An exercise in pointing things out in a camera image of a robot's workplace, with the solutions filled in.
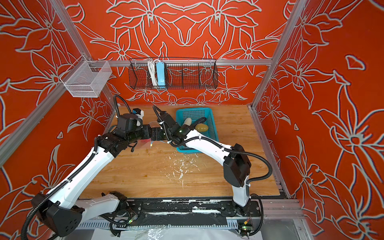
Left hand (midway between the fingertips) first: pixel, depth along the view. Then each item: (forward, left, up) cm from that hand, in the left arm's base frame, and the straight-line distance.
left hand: (150, 126), depth 75 cm
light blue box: (+33, 0, +9) cm, 35 cm away
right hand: (-1, 0, -4) cm, 5 cm away
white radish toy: (+21, -18, -20) cm, 34 cm away
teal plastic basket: (+28, -22, -19) cm, 41 cm away
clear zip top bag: (-5, +5, -10) cm, 12 cm away
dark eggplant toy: (+24, -27, -22) cm, 43 cm away
